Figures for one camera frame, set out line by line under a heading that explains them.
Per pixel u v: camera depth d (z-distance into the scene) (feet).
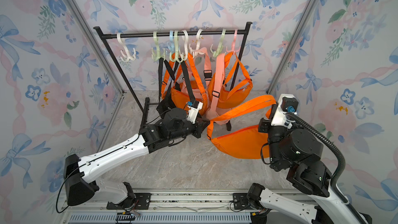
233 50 2.37
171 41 2.10
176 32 2.06
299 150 1.01
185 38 2.11
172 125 1.67
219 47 2.32
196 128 1.96
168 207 2.40
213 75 2.67
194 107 1.93
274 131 1.40
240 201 2.40
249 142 2.35
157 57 2.35
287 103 1.20
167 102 3.10
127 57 2.35
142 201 2.48
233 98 2.82
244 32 2.16
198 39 2.16
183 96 3.20
